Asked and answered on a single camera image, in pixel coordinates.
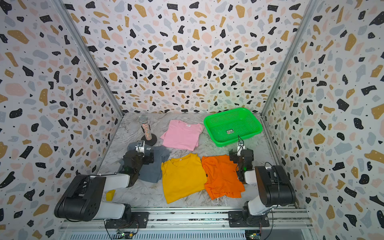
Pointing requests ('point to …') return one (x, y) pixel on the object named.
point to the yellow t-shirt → (183, 176)
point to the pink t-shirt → (182, 135)
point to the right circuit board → (253, 234)
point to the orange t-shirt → (222, 179)
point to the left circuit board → (123, 235)
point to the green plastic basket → (230, 126)
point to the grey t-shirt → (151, 172)
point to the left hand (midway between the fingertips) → (145, 149)
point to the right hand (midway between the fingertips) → (242, 148)
